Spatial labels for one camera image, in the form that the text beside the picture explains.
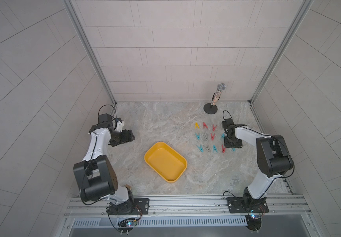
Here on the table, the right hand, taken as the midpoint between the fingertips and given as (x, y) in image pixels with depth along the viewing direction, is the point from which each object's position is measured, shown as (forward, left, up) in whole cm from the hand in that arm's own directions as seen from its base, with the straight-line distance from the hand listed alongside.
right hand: (231, 144), depth 95 cm
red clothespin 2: (+5, +12, +3) cm, 13 cm away
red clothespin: (+15, +15, +4) cm, 21 cm away
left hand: (+3, +63, +14) cm, 65 cm away
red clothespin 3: (-4, +7, +2) cm, 8 cm away
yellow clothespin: (+15, +21, +4) cm, 26 cm away
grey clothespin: (+5, +16, +3) cm, 17 cm away
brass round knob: (-23, +62, +4) cm, 66 cm away
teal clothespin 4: (-5, 0, +2) cm, 5 cm away
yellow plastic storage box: (-10, +43, +2) cm, 44 cm away
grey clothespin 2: (-3, +16, +3) cm, 17 cm away
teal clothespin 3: (-4, +12, +2) cm, 13 cm away
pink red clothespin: (+12, +9, +2) cm, 15 cm away
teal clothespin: (+5, +21, +3) cm, 22 cm away
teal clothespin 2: (-3, +21, +3) cm, 21 cm away
